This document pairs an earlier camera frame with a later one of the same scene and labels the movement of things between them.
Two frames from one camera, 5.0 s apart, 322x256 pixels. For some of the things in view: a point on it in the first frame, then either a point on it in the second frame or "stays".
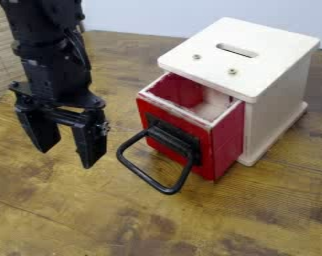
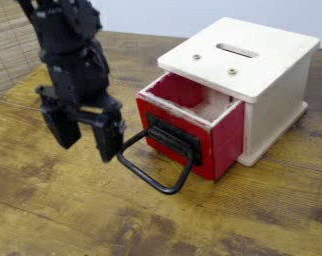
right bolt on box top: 232,71 stays
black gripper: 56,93 -> 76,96
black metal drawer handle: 175,136 stays
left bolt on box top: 196,57 stays
